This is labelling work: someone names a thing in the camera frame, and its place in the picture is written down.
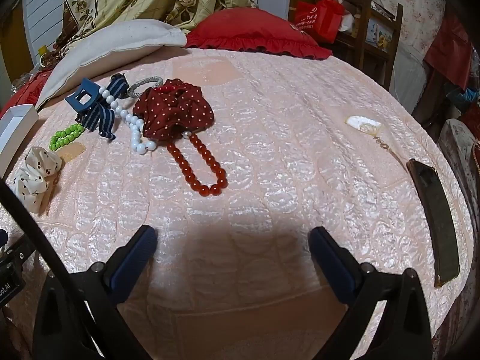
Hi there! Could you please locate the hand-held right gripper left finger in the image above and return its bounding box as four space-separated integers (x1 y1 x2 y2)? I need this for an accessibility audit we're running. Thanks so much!
33 226 158 360

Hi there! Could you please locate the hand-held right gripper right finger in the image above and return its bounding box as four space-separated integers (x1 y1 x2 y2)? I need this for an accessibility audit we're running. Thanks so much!
308 227 432 360

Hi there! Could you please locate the white dotted scrunchie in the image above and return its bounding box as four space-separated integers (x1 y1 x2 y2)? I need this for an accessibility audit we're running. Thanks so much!
9 146 62 214

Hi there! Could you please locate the red bead bracelet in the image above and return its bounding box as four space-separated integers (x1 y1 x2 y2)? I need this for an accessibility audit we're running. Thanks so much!
167 132 229 196

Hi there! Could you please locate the white cardboard box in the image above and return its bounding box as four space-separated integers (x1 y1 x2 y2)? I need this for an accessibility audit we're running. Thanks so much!
0 104 39 179

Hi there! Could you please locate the white pearl necklace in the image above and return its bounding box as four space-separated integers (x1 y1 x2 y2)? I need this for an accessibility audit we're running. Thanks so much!
98 86 157 155

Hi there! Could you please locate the blue claw clip striped bow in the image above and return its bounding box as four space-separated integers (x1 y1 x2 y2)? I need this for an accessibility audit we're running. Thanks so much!
65 74 130 140

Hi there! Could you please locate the red polka-dot scrunchie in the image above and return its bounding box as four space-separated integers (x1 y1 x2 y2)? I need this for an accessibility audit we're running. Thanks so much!
133 79 215 140

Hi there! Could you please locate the dark smartphone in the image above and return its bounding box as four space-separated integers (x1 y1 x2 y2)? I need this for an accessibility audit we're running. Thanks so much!
407 158 461 289

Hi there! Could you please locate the pink quilted bedspread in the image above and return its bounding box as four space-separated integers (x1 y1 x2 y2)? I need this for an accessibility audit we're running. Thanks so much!
0 47 474 360

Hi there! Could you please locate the small white packet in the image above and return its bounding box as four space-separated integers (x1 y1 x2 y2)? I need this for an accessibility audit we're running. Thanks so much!
345 115 383 135

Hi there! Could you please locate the red ruffled pillow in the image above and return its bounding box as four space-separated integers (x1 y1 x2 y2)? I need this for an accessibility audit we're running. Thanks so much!
184 7 334 61
0 69 51 120

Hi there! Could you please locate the white pillow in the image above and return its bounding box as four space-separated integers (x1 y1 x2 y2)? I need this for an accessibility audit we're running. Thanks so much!
35 19 188 111

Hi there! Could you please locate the wooden chair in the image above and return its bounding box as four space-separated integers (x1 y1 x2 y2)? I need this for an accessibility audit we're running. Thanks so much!
330 0 404 88

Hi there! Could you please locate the red shopping bag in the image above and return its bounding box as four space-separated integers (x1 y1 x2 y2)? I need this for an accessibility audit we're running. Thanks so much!
293 0 346 44

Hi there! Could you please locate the pink floral cloth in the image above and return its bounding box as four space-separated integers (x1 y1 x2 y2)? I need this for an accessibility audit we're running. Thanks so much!
375 0 448 69

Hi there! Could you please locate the black cable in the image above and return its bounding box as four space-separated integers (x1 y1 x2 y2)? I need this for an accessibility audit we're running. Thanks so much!
0 180 148 360

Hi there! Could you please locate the grey hair tie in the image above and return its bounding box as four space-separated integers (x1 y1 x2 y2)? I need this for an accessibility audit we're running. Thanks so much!
127 76 164 98

